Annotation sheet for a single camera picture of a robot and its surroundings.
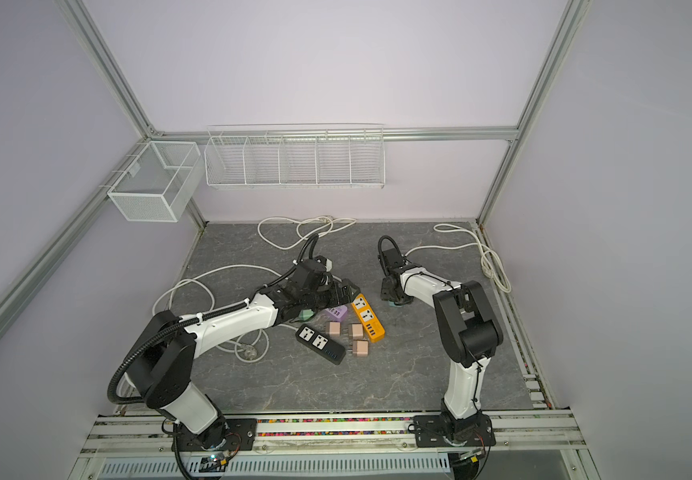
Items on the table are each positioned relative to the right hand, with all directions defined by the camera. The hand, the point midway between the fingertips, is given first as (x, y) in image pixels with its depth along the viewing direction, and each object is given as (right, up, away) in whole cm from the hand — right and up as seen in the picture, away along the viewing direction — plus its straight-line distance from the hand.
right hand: (396, 295), depth 98 cm
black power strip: (-23, -13, -12) cm, 29 cm away
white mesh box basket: (-78, +37, -2) cm, 86 cm away
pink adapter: (-13, -9, -9) cm, 18 cm away
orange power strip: (-9, -6, -7) cm, 13 cm away
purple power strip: (-19, -5, -7) cm, 21 cm away
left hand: (-15, +1, -14) cm, 20 cm away
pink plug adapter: (-20, -9, -9) cm, 24 cm away
